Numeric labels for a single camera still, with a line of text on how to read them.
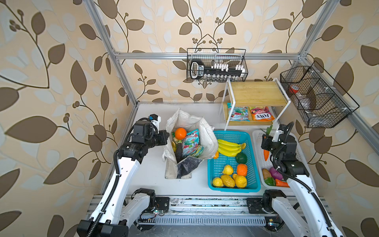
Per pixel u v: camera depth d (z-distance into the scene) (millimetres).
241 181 769
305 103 733
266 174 784
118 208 397
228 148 915
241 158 847
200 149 789
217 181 776
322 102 724
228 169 812
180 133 871
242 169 808
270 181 765
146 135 565
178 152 839
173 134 905
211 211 737
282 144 558
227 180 782
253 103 758
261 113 893
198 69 842
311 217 423
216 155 885
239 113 889
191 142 851
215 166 880
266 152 767
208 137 822
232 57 912
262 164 782
